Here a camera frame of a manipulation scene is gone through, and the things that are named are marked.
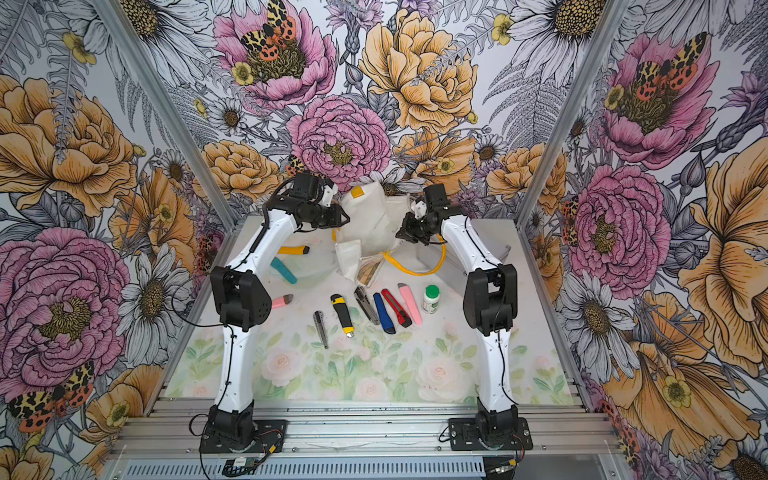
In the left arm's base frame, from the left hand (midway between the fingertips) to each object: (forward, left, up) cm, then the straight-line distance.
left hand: (344, 226), depth 96 cm
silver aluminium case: (-10, -30, -3) cm, 31 cm away
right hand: (-5, -16, -1) cm, 17 cm away
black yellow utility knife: (-19, +2, -17) cm, 26 cm away
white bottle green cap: (-21, -26, -11) cm, 36 cm away
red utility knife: (-22, -18, -18) cm, 34 cm away
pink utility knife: (-17, -21, -19) cm, 33 cm away
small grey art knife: (-23, +8, -17) cm, 30 cm away
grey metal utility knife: (-17, -6, -17) cm, 25 cm away
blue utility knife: (-23, -13, -19) cm, 32 cm away
